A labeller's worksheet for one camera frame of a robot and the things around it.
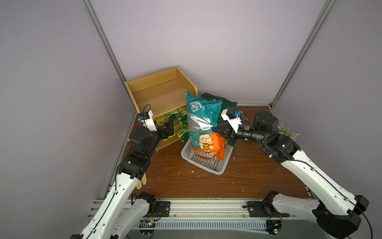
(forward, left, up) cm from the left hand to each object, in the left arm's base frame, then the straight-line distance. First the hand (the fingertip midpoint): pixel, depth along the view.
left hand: (166, 119), depth 68 cm
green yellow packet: (+14, +4, -14) cm, 20 cm away
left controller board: (-39, +10, -38) cm, 55 cm away
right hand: (-7, -22, +6) cm, 24 cm away
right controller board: (-38, -52, -34) cm, 72 cm away
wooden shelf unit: (+23, +7, -3) cm, 24 cm away
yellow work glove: (-18, +16, -35) cm, 42 cm away
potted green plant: (+6, -63, -16) cm, 66 cm away
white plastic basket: (-9, -26, -34) cm, 44 cm away
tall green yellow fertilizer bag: (+16, -30, -6) cm, 34 cm away
